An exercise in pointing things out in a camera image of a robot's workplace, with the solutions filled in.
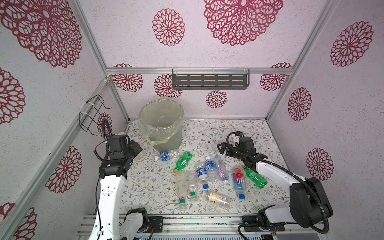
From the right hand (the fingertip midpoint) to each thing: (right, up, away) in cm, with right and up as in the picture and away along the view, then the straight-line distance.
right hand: (222, 145), depth 88 cm
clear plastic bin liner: (-40, +17, +15) cm, 46 cm away
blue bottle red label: (+8, -19, -6) cm, 22 cm away
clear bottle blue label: (-34, -7, +6) cm, 35 cm away
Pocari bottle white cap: (-6, -17, +4) cm, 18 cm away
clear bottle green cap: (-18, -20, +2) cm, 27 cm away
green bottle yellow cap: (-24, -11, +2) cm, 26 cm away
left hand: (-46, 0, -12) cm, 48 cm away
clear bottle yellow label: (-5, -27, -10) cm, 29 cm away
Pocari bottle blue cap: (-12, -16, -2) cm, 20 cm away
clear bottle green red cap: (-24, -21, 0) cm, 32 cm away
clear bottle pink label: (0, -16, -1) cm, 16 cm away
